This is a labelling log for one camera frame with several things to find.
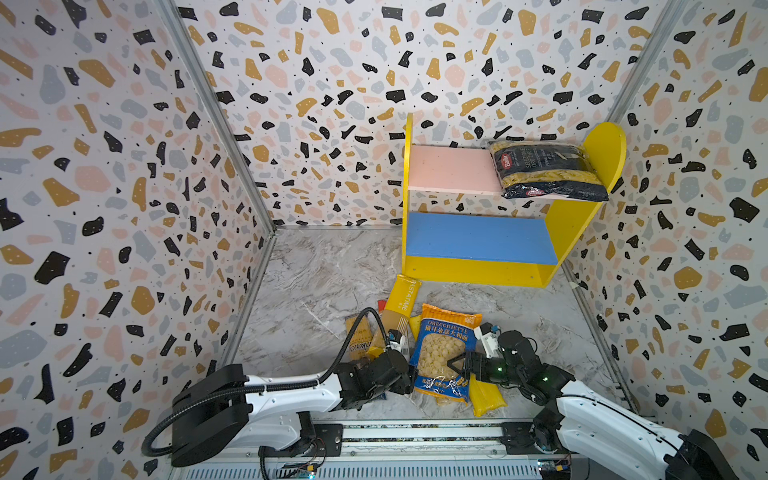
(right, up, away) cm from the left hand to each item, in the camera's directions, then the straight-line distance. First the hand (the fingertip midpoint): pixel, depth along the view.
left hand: (413, 369), depth 80 cm
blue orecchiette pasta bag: (+9, +7, +6) cm, 13 cm away
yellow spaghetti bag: (+19, -7, 0) cm, 20 cm away
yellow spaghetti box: (-2, +17, +18) cm, 25 cm away
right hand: (+11, +2, 0) cm, 11 cm away
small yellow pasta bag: (-15, +6, +10) cm, 19 cm away
